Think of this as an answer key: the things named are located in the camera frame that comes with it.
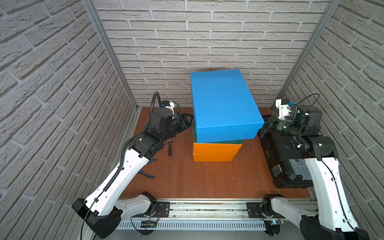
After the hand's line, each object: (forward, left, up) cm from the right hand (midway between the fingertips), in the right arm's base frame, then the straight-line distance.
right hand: (256, 118), depth 63 cm
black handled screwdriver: (+8, +44, -37) cm, 58 cm away
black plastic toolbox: (-15, -18, -22) cm, 32 cm away
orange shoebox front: (-2, +19, -17) cm, 26 cm away
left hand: (+4, +27, 0) cm, 27 cm away
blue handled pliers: (-9, +54, -38) cm, 66 cm away
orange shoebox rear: (-2, +16, -28) cm, 33 cm away
